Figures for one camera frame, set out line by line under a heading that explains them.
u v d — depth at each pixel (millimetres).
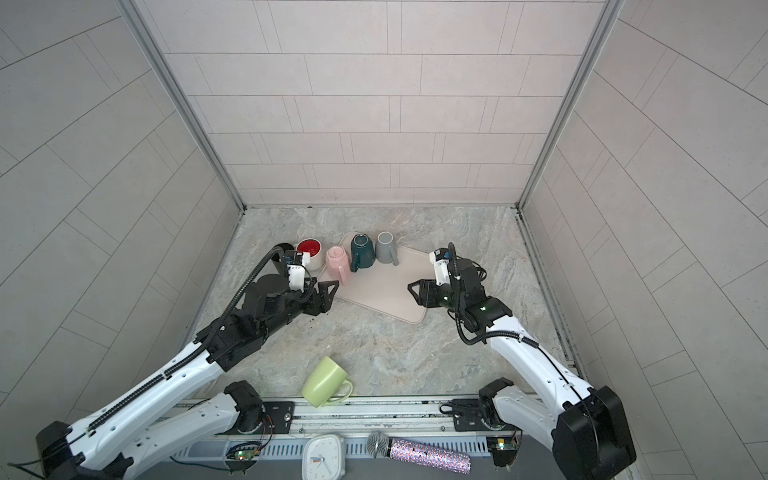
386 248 950
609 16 713
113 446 398
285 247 936
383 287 972
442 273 708
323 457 636
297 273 619
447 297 663
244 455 641
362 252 937
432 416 723
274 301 519
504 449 678
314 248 974
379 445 642
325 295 626
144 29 739
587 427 376
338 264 895
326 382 707
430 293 682
